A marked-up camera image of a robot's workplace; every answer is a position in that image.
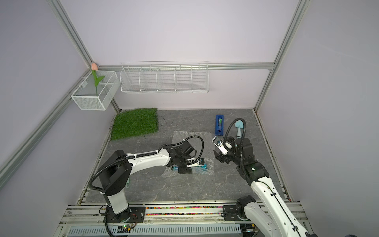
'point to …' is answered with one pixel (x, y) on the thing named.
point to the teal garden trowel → (239, 124)
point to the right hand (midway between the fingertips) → (222, 141)
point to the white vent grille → (159, 229)
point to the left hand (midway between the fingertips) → (189, 166)
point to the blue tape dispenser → (219, 125)
